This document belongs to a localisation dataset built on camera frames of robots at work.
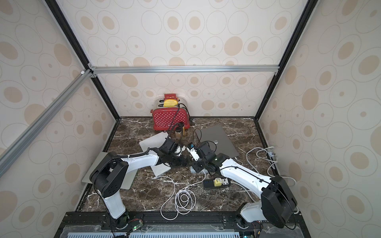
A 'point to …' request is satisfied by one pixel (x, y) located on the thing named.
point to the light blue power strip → (204, 170)
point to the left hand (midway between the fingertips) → (192, 165)
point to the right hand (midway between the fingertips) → (193, 163)
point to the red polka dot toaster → (166, 118)
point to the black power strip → (210, 184)
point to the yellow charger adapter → (218, 183)
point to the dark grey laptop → (219, 140)
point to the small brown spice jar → (178, 134)
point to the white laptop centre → (153, 143)
